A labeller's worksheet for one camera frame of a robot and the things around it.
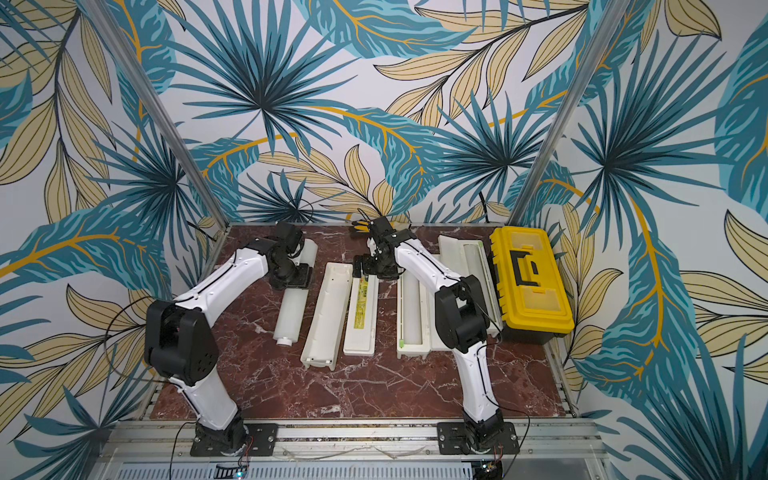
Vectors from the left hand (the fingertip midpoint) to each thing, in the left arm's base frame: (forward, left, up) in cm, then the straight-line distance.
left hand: (301, 286), depth 88 cm
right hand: (+7, -19, -3) cm, 21 cm away
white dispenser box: (-10, -18, -9) cm, 22 cm away
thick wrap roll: (-10, +1, 0) cm, 10 cm away
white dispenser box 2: (+19, -47, -5) cm, 51 cm away
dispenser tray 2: (-12, -33, -6) cm, 36 cm away
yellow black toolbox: (-5, -65, +5) cm, 66 cm away
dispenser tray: (-6, -7, -10) cm, 14 cm away
